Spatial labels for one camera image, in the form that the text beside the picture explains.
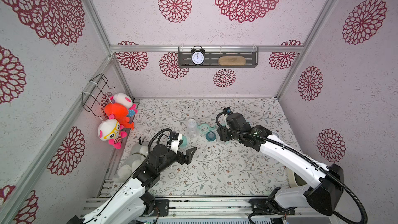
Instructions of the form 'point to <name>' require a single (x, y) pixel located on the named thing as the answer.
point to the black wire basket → (92, 99)
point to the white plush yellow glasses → (110, 129)
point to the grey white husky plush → (126, 170)
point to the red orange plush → (118, 112)
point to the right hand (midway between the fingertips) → (222, 127)
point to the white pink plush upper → (124, 99)
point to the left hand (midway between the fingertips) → (189, 145)
